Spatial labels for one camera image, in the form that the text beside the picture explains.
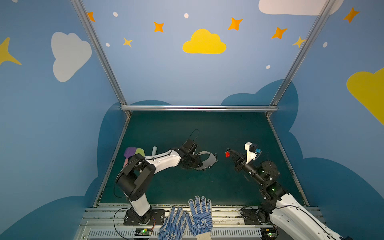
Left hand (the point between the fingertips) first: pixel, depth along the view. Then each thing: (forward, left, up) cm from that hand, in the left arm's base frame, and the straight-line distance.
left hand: (202, 165), depth 88 cm
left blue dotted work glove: (-31, +14, -4) cm, 34 cm away
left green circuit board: (-33, +29, -4) cm, 44 cm away
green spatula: (+12, +41, -4) cm, 43 cm away
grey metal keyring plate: (+4, -5, -4) cm, 7 cm away
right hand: (-1, -14, +20) cm, 24 cm away
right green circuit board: (-33, -32, -5) cm, 46 cm away
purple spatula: (+10, +48, -3) cm, 50 cm away
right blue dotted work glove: (-29, 0, -4) cm, 29 cm away
